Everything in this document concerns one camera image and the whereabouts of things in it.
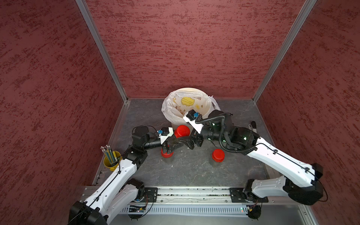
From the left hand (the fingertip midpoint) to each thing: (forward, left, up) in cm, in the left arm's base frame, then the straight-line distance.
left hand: (179, 139), depth 69 cm
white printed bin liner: (+25, +3, -1) cm, 25 cm away
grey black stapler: (+23, -53, -21) cm, 61 cm away
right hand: (-1, -2, +8) cm, 9 cm away
